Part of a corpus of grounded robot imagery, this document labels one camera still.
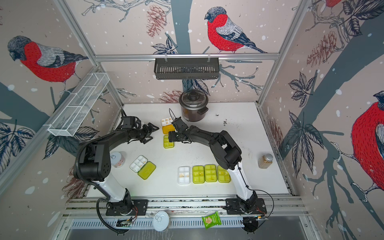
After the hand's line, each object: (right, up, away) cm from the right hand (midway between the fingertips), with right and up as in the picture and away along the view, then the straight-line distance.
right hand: (173, 135), depth 97 cm
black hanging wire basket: (+8, +48, +9) cm, 49 cm away
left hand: (-9, +5, -3) cm, 11 cm away
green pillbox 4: (+31, -21, -14) cm, 40 cm away
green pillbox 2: (-17, -17, -10) cm, 26 cm away
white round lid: (-1, -34, -32) cm, 47 cm away
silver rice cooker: (+13, +21, +1) cm, 25 cm away
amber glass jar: (+54, -12, -16) cm, 58 cm away
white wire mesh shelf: (-48, +11, -26) cm, 55 cm away
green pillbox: (-4, -6, 0) cm, 7 cm away
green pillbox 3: (+17, -20, -14) cm, 30 cm away
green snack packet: (+23, -36, -29) cm, 51 cm away
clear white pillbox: (+8, -21, -14) cm, 26 cm away
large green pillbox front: (+24, -20, -14) cm, 34 cm away
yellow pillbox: (-6, +6, +9) cm, 12 cm away
